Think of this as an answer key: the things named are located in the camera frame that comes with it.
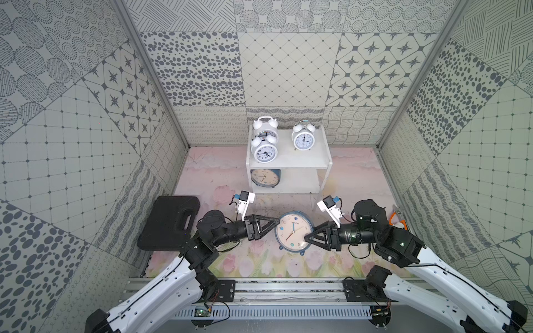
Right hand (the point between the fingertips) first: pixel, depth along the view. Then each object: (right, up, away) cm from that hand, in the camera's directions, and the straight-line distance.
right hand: (308, 238), depth 62 cm
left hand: (-9, +4, -2) cm, 10 cm away
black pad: (-53, -2, +22) cm, 58 cm away
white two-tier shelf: (+2, +19, +28) cm, 34 cm away
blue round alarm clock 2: (-6, +2, +1) cm, 6 cm away
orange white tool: (+45, -3, +26) cm, 52 cm away
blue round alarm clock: (-14, +17, +18) cm, 29 cm away
